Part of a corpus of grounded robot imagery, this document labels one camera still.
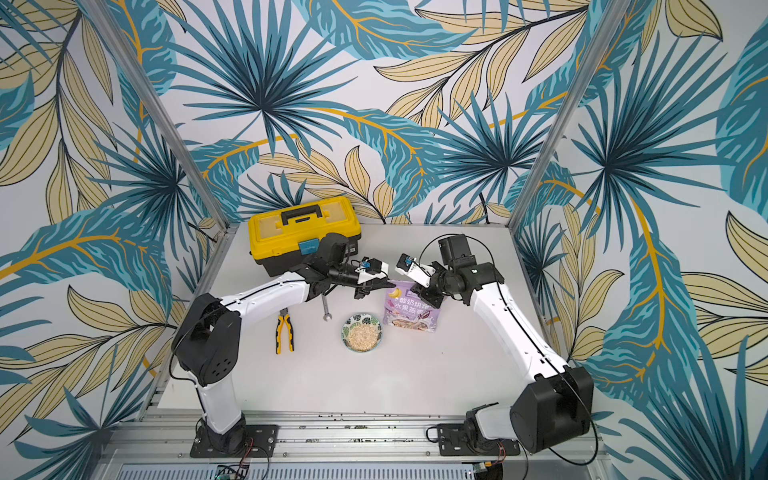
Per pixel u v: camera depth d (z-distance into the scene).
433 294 0.69
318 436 0.75
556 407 0.40
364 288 0.73
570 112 0.85
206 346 0.48
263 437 0.74
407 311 0.84
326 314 0.95
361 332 0.88
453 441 0.73
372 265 0.68
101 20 0.68
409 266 0.68
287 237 0.95
